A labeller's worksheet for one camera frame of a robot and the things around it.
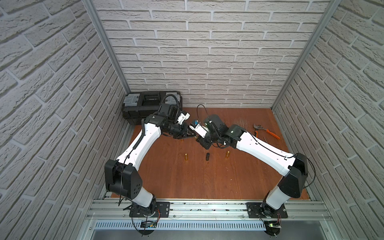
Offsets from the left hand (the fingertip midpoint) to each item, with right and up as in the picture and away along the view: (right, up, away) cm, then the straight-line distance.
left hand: (197, 133), depth 75 cm
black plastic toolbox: (-40, +16, +23) cm, 49 cm away
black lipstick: (+6, -15, +13) cm, 21 cm away
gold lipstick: (-7, -16, +14) cm, 22 cm away
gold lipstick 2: (+19, -15, +15) cm, 28 cm away
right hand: (+2, -2, +3) cm, 4 cm away
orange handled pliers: (+47, +2, +32) cm, 57 cm away
